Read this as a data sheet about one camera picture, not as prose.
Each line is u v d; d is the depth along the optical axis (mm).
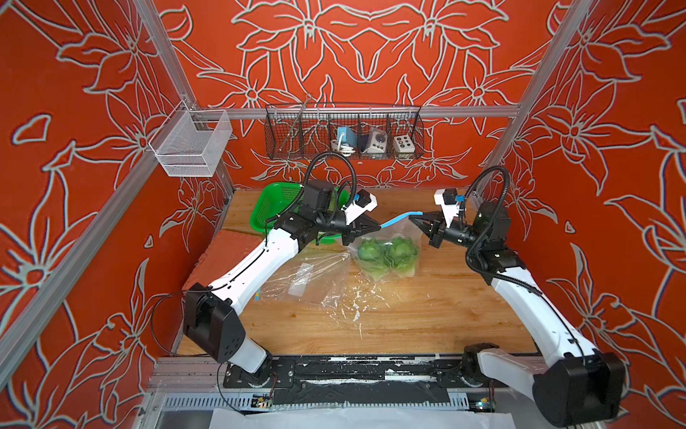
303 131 985
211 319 407
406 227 704
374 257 830
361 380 729
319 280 896
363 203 589
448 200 600
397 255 826
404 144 948
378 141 904
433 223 645
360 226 632
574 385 375
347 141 850
